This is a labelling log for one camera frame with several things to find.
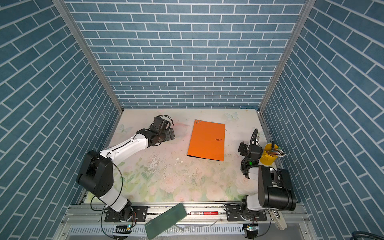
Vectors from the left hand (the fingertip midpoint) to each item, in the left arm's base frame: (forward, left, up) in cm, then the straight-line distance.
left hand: (168, 134), depth 92 cm
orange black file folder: (+3, -25, -11) cm, 28 cm away
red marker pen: (-41, -21, -10) cm, 47 cm away
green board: (-44, -2, -10) cm, 45 cm away
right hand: (-5, -51, -2) cm, 51 cm away
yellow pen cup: (-16, -58, -3) cm, 61 cm away
